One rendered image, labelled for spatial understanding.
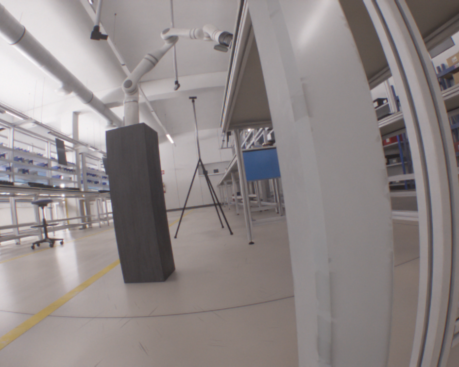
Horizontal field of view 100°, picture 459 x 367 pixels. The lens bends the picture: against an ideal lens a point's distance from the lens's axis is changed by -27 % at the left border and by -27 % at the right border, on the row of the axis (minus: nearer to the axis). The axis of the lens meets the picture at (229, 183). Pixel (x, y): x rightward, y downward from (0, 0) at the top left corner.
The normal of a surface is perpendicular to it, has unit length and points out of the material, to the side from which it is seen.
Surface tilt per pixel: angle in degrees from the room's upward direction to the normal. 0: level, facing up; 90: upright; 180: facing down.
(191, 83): 90
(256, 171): 90
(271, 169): 90
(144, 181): 90
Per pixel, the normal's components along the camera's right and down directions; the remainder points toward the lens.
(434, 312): -0.99, 0.13
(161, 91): 0.07, -0.06
